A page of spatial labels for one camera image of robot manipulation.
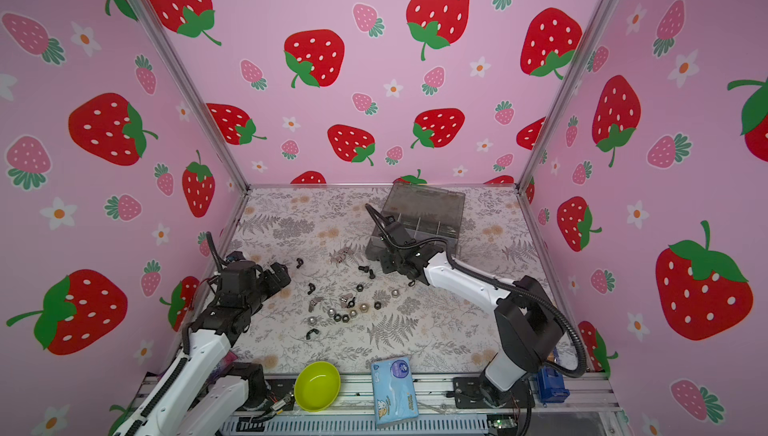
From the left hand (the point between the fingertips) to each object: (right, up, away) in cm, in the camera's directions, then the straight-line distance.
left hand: (275, 272), depth 83 cm
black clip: (+2, +1, +15) cm, 15 cm away
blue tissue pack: (+34, -25, -14) cm, 44 cm away
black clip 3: (+8, -7, +10) cm, 14 cm away
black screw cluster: (+24, -2, +14) cm, 28 cm away
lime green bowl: (+14, -28, -7) cm, 32 cm away
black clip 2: (+9, -17, +1) cm, 20 cm away
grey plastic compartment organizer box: (+46, +17, +30) cm, 58 cm away
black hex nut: (+17, -14, +5) cm, 22 cm away
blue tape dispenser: (+72, -25, -12) cm, 77 cm away
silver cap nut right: (+34, -8, +10) cm, 36 cm away
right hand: (+32, +5, +4) cm, 32 cm away
